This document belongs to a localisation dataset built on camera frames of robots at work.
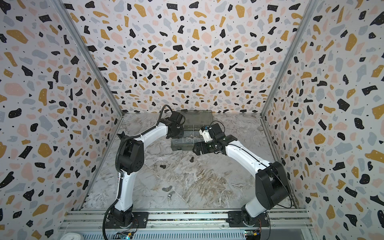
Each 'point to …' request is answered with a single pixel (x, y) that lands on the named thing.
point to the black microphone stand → (121, 135)
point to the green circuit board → (123, 235)
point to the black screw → (191, 160)
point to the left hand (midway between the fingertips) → (182, 133)
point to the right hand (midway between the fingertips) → (200, 148)
